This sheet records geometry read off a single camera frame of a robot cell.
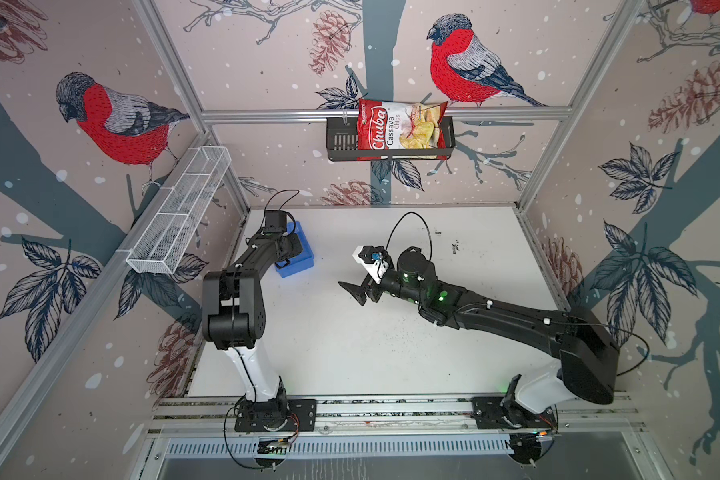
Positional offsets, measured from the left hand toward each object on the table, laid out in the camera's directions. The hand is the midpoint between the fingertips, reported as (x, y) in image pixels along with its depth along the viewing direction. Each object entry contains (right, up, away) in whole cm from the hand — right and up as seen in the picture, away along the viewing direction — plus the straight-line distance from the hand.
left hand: (292, 245), depth 97 cm
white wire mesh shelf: (-26, +11, -18) cm, 34 cm away
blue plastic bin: (+4, -5, +1) cm, 7 cm away
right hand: (+20, -6, -25) cm, 32 cm away
